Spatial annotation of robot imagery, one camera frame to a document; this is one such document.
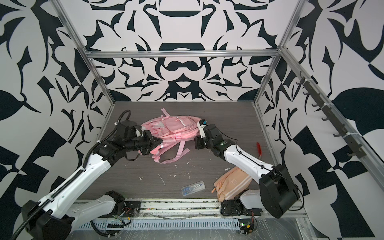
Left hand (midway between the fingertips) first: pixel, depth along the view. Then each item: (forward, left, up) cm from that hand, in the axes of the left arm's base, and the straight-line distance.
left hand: (162, 136), depth 73 cm
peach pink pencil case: (-17, -34, -23) cm, 45 cm away
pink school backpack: (+8, -5, -7) cm, 11 cm away
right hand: (+6, -16, -10) cm, 20 cm away
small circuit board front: (-35, -38, -25) cm, 58 cm away
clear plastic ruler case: (-18, -14, -22) cm, 32 cm away
